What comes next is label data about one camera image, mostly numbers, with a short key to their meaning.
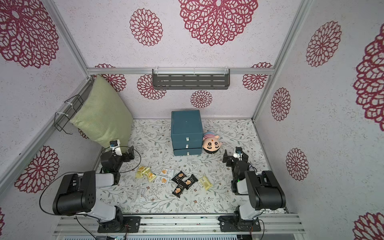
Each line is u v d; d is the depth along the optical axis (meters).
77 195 0.45
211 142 0.97
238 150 0.77
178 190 0.83
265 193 0.44
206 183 0.87
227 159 0.82
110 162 0.70
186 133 0.83
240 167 0.80
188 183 0.86
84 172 0.49
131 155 0.85
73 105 0.80
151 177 0.88
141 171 0.90
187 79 0.92
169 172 0.91
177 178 0.88
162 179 0.88
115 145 0.79
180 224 0.76
